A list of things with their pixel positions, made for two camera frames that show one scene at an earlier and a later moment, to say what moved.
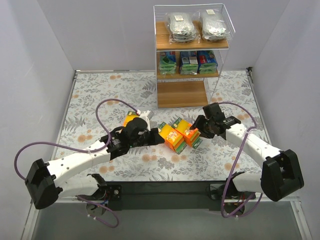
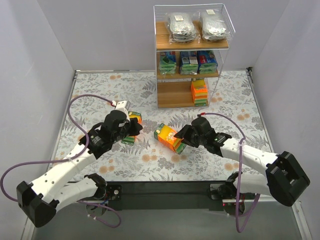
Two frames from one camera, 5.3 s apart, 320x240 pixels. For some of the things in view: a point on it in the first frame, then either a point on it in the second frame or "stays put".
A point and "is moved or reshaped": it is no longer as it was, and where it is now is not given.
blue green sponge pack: x=188 y=63 stays put
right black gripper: x=203 y=127 → x=189 y=136
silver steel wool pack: x=183 y=27 stays put
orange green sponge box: x=130 y=117 stays put
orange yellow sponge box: x=190 y=133 is moved or reshaped
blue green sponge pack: x=168 y=62 stays put
